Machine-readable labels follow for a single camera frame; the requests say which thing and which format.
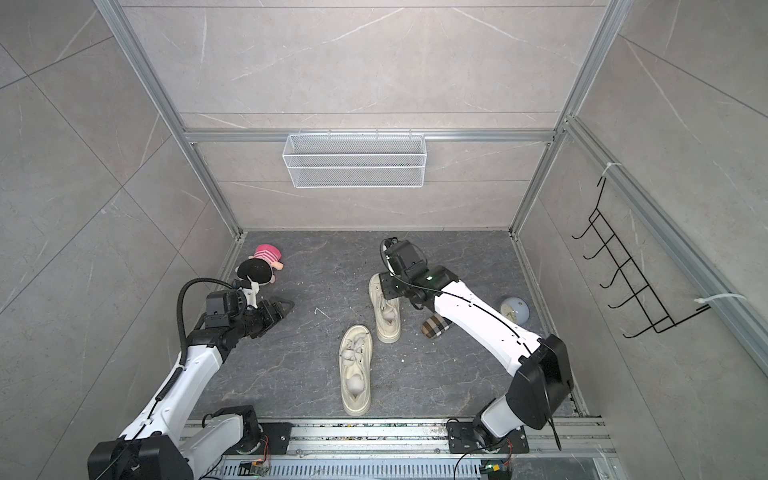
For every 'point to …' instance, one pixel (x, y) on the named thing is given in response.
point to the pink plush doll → (269, 254)
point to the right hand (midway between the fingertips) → (393, 279)
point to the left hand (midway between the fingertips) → (289, 305)
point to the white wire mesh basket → (350, 161)
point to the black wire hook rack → (643, 299)
